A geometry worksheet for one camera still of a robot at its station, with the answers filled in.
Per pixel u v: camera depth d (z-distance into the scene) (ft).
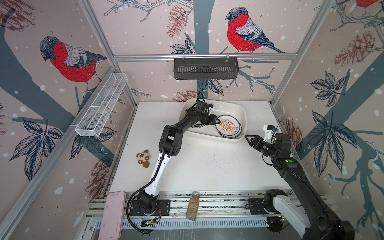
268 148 2.20
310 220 1.42
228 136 3.23
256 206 2.40
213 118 3.12
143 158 2.89
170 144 2.15
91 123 2.33
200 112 2.88
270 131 2.35
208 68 3.48
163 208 2.40
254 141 2.35
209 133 3.14
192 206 2.29
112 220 2.26
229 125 3.44
